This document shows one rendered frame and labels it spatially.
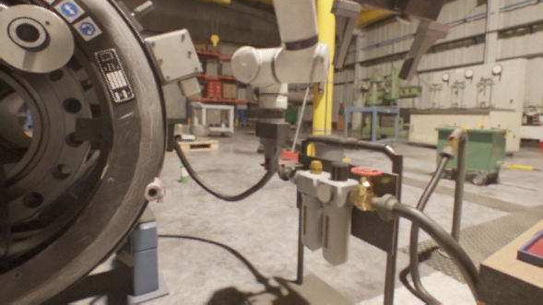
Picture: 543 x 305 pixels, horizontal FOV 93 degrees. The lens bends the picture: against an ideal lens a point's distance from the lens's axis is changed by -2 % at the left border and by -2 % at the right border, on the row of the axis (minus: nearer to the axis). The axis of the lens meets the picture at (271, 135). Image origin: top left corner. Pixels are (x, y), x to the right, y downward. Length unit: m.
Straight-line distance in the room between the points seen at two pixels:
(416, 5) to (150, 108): 0.51
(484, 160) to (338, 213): 2.57
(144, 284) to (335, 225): 0.69
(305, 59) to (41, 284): 0.68
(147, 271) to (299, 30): 0.91
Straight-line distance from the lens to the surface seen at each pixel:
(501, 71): 6.58
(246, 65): 0.66
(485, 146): 3.19
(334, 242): 0.78
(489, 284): 0.42
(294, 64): 0.62
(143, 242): 1.05
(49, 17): 0.63
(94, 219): 0.64
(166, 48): 0.67
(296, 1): 0.59
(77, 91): 0.74
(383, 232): 0.76
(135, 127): 0.61
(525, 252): 0.44
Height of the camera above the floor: 0.63
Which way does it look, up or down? 4 degrees down
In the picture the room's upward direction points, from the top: 1 degrees clockwise
